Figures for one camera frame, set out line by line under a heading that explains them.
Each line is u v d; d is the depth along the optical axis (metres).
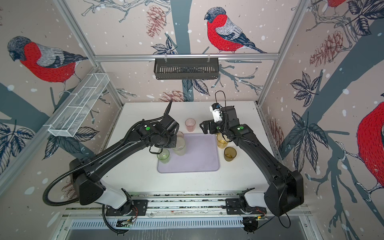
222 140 0.96
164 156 0.90
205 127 0.70
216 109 0.70
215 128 0.70
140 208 0.73
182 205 0.76
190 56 0.94
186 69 1.07
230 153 0.89
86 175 0.40
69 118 0.73
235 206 0.73
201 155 0.93
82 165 0.42
